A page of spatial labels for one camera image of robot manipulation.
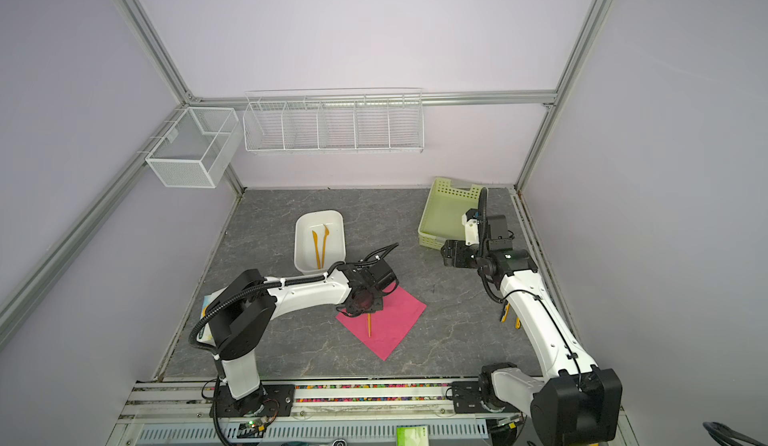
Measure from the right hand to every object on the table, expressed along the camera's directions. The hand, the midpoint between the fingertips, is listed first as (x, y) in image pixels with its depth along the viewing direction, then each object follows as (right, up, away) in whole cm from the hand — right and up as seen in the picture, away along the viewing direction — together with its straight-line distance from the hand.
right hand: (458, 252), depth 81 cm
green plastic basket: (+1, +9, +34) cm, 35 cm away
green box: (-13, -40, -14) cm, 44 cm away
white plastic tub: (-44, +1, +24) cm, 51 cm away
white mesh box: (-82, +32, +16) cm, 89 cm away
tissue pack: (-68, -22, -2) cm, 72 cm away
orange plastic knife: (-46, +2, +25) cm, 52 cm away
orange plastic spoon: (-25, -21, +4) cm, 33 cm away
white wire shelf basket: (-23, +45, +27) cm, 57 cm away
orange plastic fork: (-42, +3, +25) cm, 49 cm away
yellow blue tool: (+15, -19, +6) cm, 25 cm away
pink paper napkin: (-19, -22, +4) cm, 29 cm away
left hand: (-24, -18, +7) cm, 31 cm away
